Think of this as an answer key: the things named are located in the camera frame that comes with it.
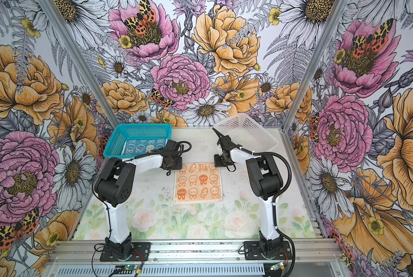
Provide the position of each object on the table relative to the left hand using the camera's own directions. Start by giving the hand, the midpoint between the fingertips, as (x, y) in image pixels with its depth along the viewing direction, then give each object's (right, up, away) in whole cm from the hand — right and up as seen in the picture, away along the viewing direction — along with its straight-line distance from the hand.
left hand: (176, 168), depth 101 cm
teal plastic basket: (-37, +21, +10) cm, 44 cm away
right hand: (+24, +1, +1) cm, 24 cm away
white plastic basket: (+45, +21, +15) cm, 52 cm away
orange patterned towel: (+13, -7, -6) cm, 16 cm away
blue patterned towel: (-25, +13, +7) cm, 29 cm away
